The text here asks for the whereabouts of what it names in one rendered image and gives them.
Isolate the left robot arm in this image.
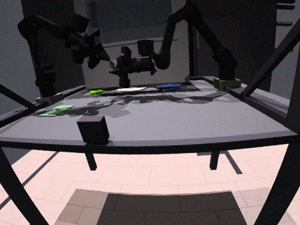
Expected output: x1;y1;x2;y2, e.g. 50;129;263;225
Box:
17;13;90;98

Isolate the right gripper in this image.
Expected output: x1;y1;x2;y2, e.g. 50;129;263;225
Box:
109;46;140;88

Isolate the flat green block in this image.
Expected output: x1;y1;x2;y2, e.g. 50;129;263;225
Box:
91;88;103;95

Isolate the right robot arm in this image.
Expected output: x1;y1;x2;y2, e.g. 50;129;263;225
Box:
116;2;238;80

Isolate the grey tapered cylinder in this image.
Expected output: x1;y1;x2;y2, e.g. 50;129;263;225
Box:
109;60;119;71

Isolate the grey wall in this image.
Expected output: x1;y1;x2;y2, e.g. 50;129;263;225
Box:
73;0;190;89

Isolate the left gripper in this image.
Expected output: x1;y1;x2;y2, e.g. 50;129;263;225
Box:
75;28;110;69

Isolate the light green flat sheet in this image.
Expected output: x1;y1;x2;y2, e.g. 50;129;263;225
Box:
39;105;74;116

